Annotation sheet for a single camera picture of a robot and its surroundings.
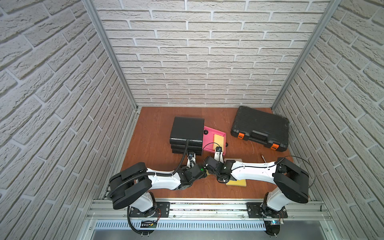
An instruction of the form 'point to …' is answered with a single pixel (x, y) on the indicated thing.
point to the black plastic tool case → (261, 127)
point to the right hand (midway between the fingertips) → (214, 165)
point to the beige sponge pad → (240, 160)
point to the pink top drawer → (208, 139)
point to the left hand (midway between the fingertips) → (200, 167)
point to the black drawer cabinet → (185, 128)
